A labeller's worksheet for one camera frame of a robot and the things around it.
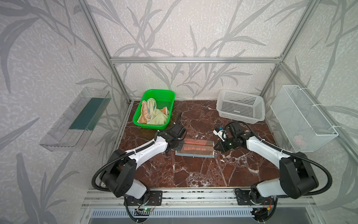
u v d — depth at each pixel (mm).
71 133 631
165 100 1165
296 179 427
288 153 465
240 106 1155
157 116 1019
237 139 662
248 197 731
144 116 1017
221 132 794
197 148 866
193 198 753
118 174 426
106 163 409
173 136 639
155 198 734
